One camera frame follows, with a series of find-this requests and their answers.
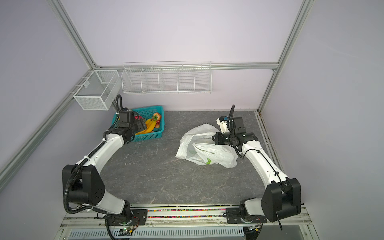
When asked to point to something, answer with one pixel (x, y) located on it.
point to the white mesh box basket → (99, 91)
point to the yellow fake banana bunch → (150, 124)
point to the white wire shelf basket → (191, 77)
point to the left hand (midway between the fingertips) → (138, 125)
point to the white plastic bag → (197, 145)
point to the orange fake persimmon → (156, 116)
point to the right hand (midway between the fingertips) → (213, 138)
